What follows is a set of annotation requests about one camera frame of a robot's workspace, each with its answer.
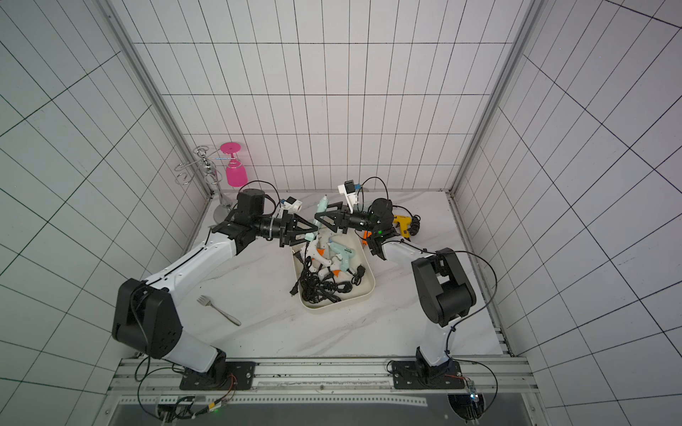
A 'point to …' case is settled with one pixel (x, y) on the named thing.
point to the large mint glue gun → (322, 205)
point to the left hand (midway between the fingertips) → (312, 235)
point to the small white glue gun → (316, 254)
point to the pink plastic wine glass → (236, 174)
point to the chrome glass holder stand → (186, 172)
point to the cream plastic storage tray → (322, 290)
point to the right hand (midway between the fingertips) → (309, 219)
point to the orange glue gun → (365, 235)
